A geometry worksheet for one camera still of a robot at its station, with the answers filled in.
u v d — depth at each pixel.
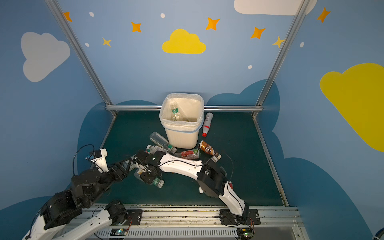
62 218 0.41
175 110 0.95
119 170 0.55
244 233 0.72
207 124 1.05
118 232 0.71
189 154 0.92
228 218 0.75
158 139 1.00
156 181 0.78
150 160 0.64
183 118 1.02
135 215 0.75
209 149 0.96
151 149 0.93
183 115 1.04
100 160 0.54
